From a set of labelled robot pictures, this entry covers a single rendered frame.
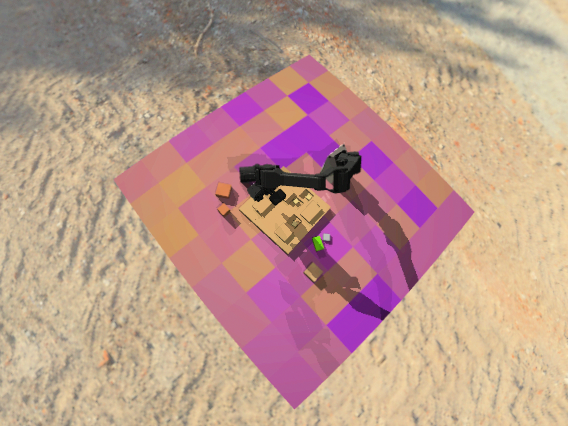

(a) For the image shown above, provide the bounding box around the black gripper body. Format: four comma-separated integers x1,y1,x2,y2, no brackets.
266,188,286,205

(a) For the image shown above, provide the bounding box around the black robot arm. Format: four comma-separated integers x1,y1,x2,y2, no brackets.
239,150,361,202

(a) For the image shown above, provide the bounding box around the brown rectangular block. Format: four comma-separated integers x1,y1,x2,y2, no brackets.
303,263,324,282

